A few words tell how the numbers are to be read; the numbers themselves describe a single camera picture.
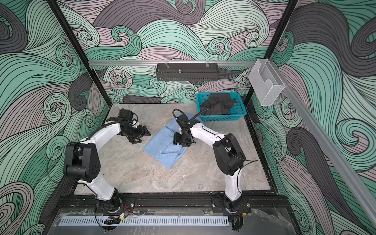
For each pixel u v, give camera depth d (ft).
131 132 2.51
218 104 3.58
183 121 2.47
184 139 2.57
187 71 3.11
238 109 3.64
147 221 2.29
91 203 2.41
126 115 2.40
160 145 3.10
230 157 1.62
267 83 2.57
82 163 1.52
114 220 2.35
